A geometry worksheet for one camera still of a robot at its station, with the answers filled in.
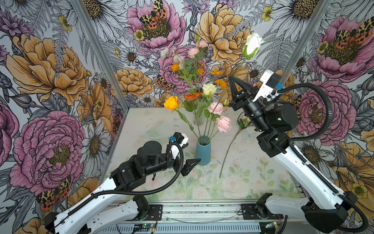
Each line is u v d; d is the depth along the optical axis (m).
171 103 0.65
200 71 0.93
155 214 0.73
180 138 0.50
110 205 0.44
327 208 0.39
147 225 0.71
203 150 0.77
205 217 0.74
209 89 0.69
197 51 0.84
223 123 0.66
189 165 0.52
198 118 0.75
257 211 0.67
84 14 0.73
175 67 0.95
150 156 0.44
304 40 0.83
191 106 0.75
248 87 0.46
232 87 0.48
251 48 0.40
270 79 0.40
